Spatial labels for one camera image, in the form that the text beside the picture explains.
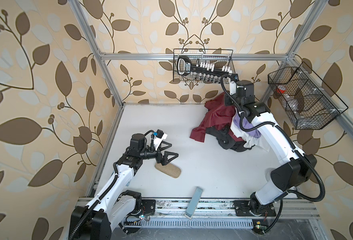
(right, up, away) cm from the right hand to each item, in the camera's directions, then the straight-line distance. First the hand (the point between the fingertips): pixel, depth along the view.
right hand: (230, 93), depth 78 cm
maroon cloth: (-5, -11, +3) cm, 13 cm away
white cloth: (+15, -26, +9) cm, 32 cm away
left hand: (-29, -29, -5) cm, 42 cm away
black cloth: (+2, -26, +18) cm, 31 cm away
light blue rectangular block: (-19, -57, -1) cm, 60 cm away
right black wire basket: (+38, -6, -6) cm, 39 cm away
